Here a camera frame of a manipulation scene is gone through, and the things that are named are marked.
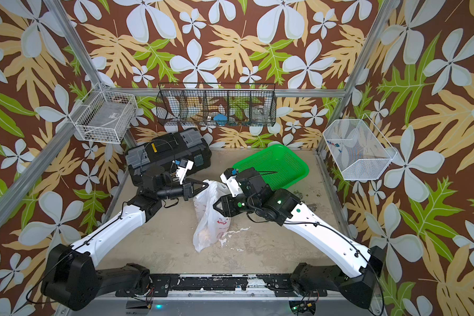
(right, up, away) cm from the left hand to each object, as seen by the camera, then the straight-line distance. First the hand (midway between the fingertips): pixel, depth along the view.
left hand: (208, 183), depth 74 cm
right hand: (+4, -7, -8) cm, 11 cm away
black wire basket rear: (+1, +38, +23) cm, 44 cm away
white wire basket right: (+64, +14, +10) cm, 66 cm away
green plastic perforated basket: (+36, +7, +38) cm, 53 cm away
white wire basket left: (-47, +29, +13) cm, 57 cm away
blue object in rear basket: (+3, +30, +21) cm, 37 cm away
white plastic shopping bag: (+1, -16, -1) cm, 16 cm away
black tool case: (-23, +14, +21) cm, 34 cm away
